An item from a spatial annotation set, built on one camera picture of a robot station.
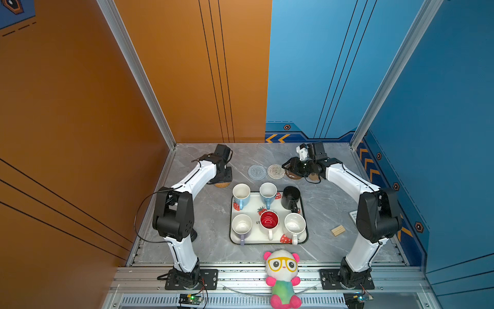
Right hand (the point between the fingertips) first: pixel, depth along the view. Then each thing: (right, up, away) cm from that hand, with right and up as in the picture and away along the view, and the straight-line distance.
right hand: (284, 167), depth 91 cm
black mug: (+3, -14, +1) cm, 14 cm away
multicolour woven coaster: (-3, -3, +15) cm, 15 cm away
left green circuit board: (-39, -49, -20) cm, 66 cm away
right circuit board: (+23, -49, -20) cm, 58 cm away
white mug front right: (+4, -26, -5) cm, 27 cm away
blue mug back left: (-21, -13, +2) cm, 25 cm away
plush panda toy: (-4, -36, -21) cm, 42 cm away
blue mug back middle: (-8, -12, +1) cm, 14 cm away
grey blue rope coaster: (-13, -3, +14) cm, 20 cm away
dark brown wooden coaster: (+6, -5, +13) cm, 16 cm away
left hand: (-29, -4, +3) cm, 29 cm away
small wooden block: (+23, -28, -6) cm, 36 cm away
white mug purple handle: (-20, -26, -5) cm, 33 cm away
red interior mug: (-7, -24, -4) cm, 25 cm away
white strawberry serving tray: (-14, -26, -4) cm, 30 cm away
